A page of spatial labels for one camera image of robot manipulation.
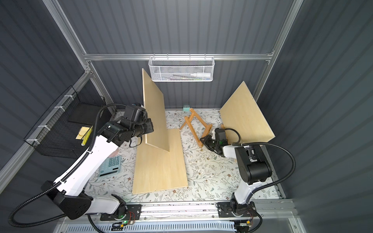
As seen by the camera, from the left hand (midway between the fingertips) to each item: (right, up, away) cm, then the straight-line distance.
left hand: (153, 125), depth 71 cm
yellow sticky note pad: (-38, -4, +4) cm, 39 cm away
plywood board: (-2, -26, +13) cm, 29 cm away
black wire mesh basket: (-47, -4, -2) cm, 47 cm away
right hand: (+27, -10, +24) cm, 38 cm away
